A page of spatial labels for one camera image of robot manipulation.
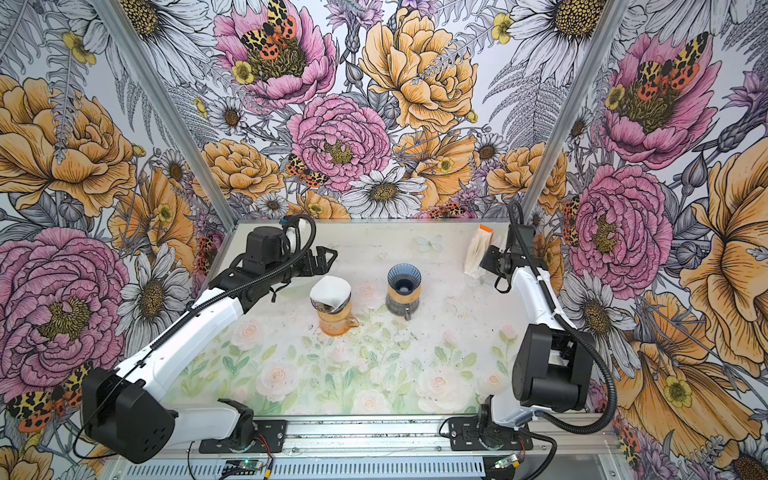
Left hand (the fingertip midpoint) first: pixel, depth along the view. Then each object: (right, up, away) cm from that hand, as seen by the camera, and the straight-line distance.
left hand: (323, 263), depth 80 cm
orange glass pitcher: (+1, -20, +12) cm, 24 cm away
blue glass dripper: (+22, -5, +12) cm, 25 cm away
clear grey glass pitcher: (+21, -15, +12) cm, 29 cm away
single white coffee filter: (+1, -8, +5) cm, 9 cm away
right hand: (+47, -1, +9) cm, 47 cm away
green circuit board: (-14, -46, -10) cm, 49 cm away
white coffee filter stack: (+48, +5, +23) cm, 53 cm away
